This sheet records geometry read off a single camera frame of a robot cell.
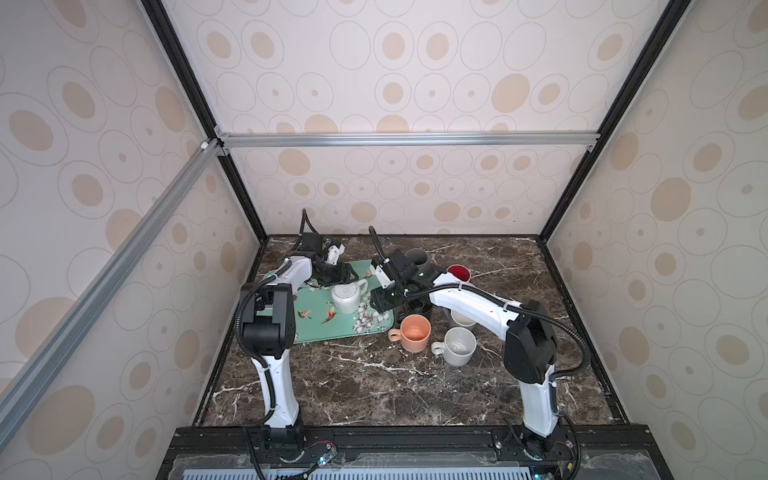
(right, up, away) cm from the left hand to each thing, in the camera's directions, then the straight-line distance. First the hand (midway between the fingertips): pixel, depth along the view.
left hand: (356, 270), depth 97 cm
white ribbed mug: (-3, -8, -5) cm, 10 cm away
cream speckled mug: (+32, -23, -7) cm, 40 cm away
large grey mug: (+21, +4, +5) cm, 22 cm away
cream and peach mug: (+18, -19, -6) cm, 27 cm away
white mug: (+35, -1, +3) cm, 35 cm away
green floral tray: (-14, -16, 0) cm, 21 cm away
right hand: (+7, -9, -10) cm, 15 cm away
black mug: (+20, -12, 0) cm, 23 cm away
